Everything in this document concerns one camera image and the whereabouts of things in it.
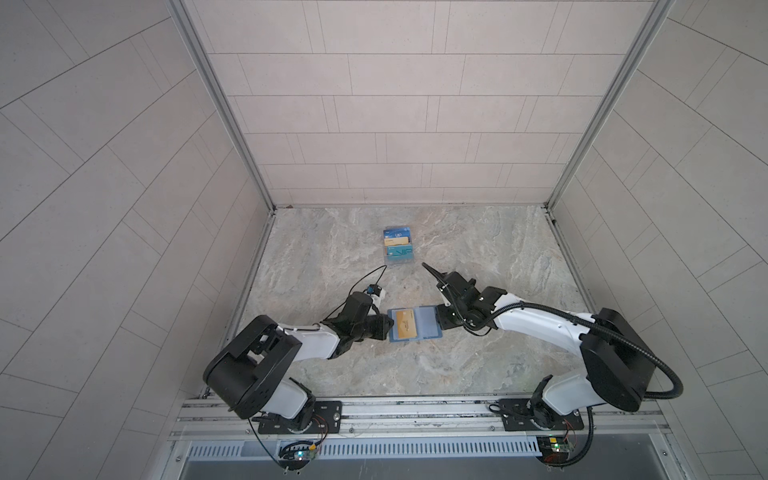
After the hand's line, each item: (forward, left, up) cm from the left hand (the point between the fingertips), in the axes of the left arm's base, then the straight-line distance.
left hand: (400, 321), depth 87 cm
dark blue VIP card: (+30, 0, +5) cm, 30 cm away
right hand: (-1, -10, +2) cm, 11 cm away
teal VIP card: (+23, 0, +3) cm, 23 cm away
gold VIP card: (-1, -2, +1) cm, 2 cm away
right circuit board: (-30, -36, 0) cm, 47 cm away
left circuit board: (-32, +23, +3) cm, 39 cm away
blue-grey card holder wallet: (0, -8, +1) cm, 8 cm away
